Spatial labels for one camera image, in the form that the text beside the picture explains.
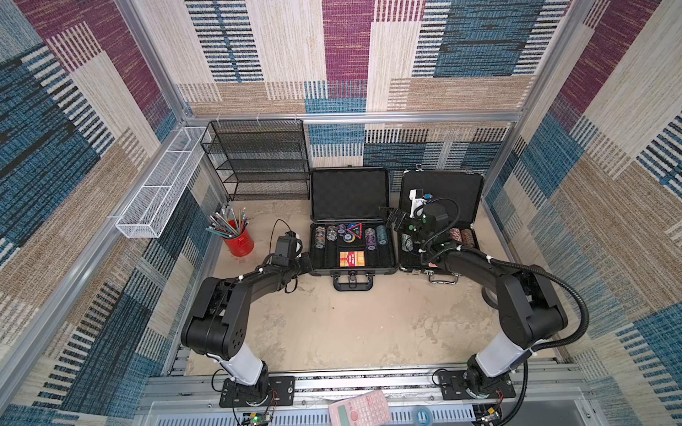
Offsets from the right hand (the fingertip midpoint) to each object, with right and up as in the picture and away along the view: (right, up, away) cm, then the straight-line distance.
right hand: (391, 215), depth 90 cm
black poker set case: (+29, +10, +9) cm, 32 cm away
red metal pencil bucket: (-53, -11, +6) cm, 54 cm away
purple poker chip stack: (-6, -8, +12) cm, 16 cm away
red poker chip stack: (+26, -7, +12) cm, 30 cm away
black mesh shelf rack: (-50, +23, +20) cm, 58 cm away
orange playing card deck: (-13, -15, +7) cm, 21 cm away
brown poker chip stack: (+30, -10, +10) cm, 33 cm away
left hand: (-27, -17, +7) cm, 33 cm away
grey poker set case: (-13, -8, +15) cm, 21 cm away
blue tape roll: (+5, -53, -20) cm, 57 cm away
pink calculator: (-9, -51, -20) cm, 55 cm away
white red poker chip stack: (-25, -8, +12) cm, 29 cm away
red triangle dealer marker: (-11, -5, +15) cm, 19 cm away
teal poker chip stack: (-1, -7, +13) cm, 14 cm away
